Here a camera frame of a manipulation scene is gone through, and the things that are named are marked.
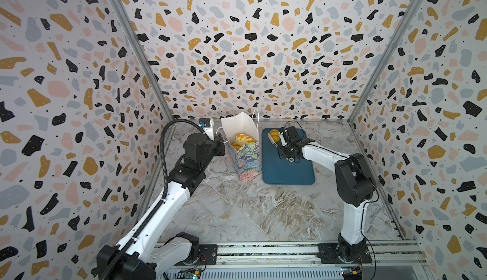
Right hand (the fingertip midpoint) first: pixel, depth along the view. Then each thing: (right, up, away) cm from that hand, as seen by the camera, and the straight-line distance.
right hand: (279, 145), depth 99 cm
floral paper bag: (-17, -5, -15) cm, 23 cm away
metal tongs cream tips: (-3, +1, +4) cm, 5 cm away
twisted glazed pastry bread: (-19, +3, -9) cm, 22 cm away
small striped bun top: (-1, +6, +8) cm, 10 cm away
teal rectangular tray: (-1, -13, -1) cm, 13 cm away
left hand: (-26, +7, -25) cm, 37 cm away
